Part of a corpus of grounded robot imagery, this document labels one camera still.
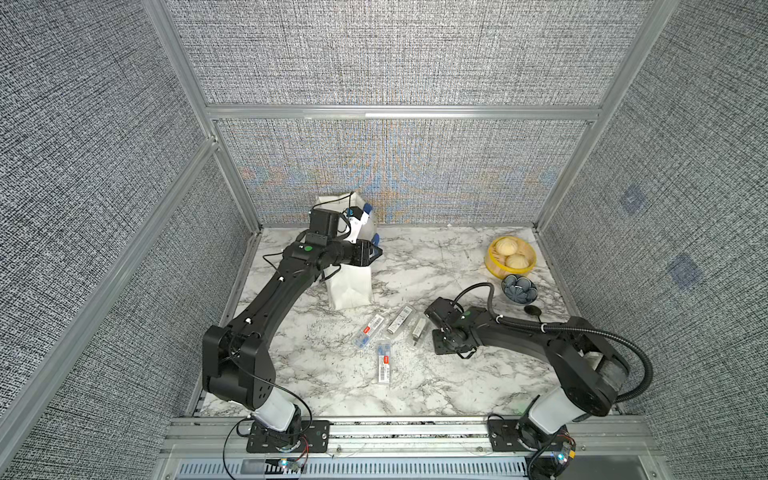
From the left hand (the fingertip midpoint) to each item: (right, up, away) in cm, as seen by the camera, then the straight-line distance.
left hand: (382, 248), depth 80 cm
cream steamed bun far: (+43, +1, +24) cm, 50 cm away
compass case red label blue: (-5, -27, +10) cm, 29 cm away
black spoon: (+48, -19, +15) cm, 54 cm away
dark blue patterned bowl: (+46, -13, +19) cm, 51 cm away
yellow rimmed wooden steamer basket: (+39, -4, +23) cm, 45 cm away
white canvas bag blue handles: (-10, -11, +14) cm, 20 cm away
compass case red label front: (0, -32, +4) cm, 32 cm away
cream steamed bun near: (+46, -4, +23) cm, 52 cm away
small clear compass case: (+10, -25, +10) cm, 29 cm away
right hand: (+18, -27, +10) cm, 34 cm away
